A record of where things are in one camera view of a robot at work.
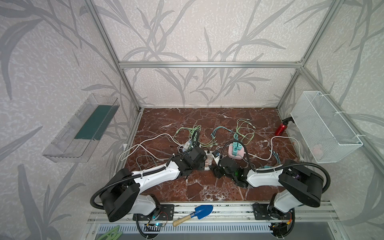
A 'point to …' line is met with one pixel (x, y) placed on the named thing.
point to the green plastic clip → (114, 234)
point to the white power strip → (208, 159)
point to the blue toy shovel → (200, 211)
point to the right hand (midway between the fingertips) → (213, 158)
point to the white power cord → (141, 144)
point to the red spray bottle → (282, 127)
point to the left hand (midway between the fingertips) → (205, 158)
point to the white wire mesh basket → (327, 135)
